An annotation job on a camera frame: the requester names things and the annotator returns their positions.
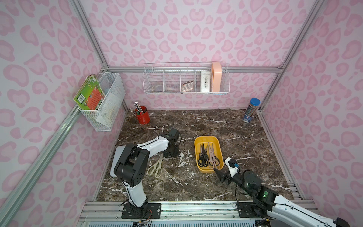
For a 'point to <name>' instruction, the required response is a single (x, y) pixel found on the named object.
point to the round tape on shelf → (158, 88)
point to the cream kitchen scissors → (157, 166)
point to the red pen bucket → (144, 118)
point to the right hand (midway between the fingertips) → (219, 165)
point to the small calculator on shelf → (187, 86)
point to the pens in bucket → (138, 107)
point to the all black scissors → (203, 160)
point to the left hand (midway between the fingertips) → (175, 152)
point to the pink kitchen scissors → (212, 160)
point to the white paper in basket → (107, 111)
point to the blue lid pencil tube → (251, 109)
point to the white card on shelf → (205, 81)
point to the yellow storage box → (208, 153)
